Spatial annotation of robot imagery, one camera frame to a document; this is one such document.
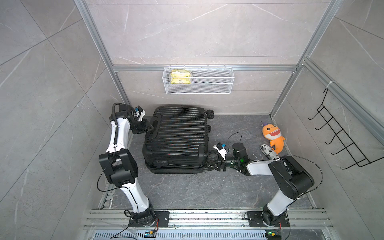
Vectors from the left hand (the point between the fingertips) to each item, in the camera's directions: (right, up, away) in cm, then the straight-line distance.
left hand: (150, 126), depth 88 cm
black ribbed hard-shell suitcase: (+18, -9, -10) cm, 23 cm away
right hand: (+35, -21, -4) cm, 42 cm away
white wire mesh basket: (+28, +32, +13) cm, 44 cm away
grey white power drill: (+75, -17, +7) cm, 77 cm away
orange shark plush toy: (+80, -4, +12) cm, 81 cm away
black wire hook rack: (+95, -5, -21) cm, 98 cm away
